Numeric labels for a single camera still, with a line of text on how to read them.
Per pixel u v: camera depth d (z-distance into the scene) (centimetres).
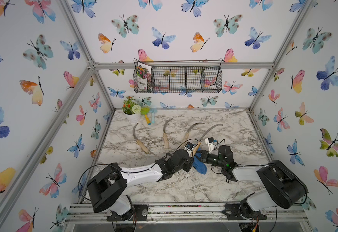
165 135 104
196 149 81
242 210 65
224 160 70
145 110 118
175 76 98
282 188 45
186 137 104
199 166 79
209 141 81
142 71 88
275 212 72
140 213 74
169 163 64
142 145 99
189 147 72
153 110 119
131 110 101
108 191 43
